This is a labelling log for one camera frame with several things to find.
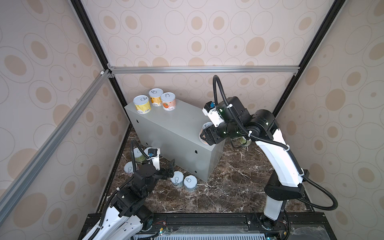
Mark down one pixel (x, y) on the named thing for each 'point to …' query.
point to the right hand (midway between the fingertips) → (207, 132)
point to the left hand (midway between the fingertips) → (169, 158)
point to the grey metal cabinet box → (176, 133)
